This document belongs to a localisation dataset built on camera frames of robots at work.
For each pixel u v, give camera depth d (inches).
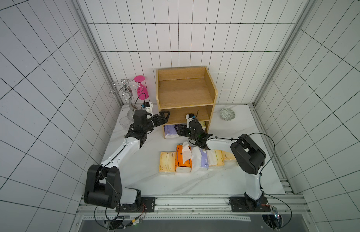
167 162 32.7
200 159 32.5
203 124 38.4
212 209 28.6
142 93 41.4
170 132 37.3
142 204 28.3
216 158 33.3
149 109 29.4
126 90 35.7
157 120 28.6
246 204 25.7
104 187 16.3
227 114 43.5
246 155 20.4
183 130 32.1
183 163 31.3
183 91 33.1
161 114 29.0
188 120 33.5
